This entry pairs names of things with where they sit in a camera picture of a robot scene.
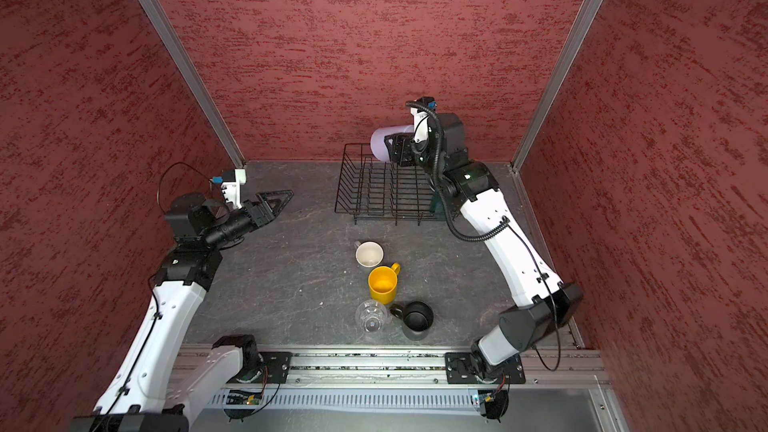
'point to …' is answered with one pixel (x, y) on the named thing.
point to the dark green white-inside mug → (438, 208)
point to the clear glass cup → (371, 315)
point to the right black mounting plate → (460, 369)
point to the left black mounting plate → (278, 364)
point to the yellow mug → (382, 283)
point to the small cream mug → (368, 253)
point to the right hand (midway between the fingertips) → (395, 144)
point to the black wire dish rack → (375, 190)
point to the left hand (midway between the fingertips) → (288, 204)
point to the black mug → (417, 319)
